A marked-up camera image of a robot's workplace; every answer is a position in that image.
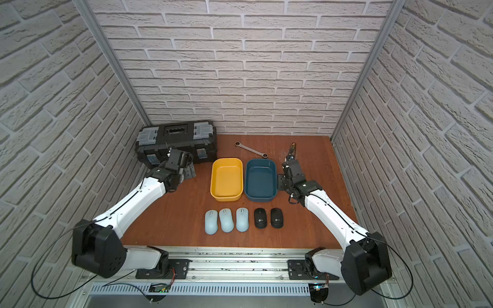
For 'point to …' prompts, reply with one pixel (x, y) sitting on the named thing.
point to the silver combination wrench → (238, 144)
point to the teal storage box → (260, 181)
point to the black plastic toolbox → (198, 140)
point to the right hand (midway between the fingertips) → (287, 178)
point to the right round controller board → (319, 292)
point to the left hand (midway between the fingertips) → (184, 166)
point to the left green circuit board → (159, 287)
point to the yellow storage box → (226, 179)
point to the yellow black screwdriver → (293, 145)
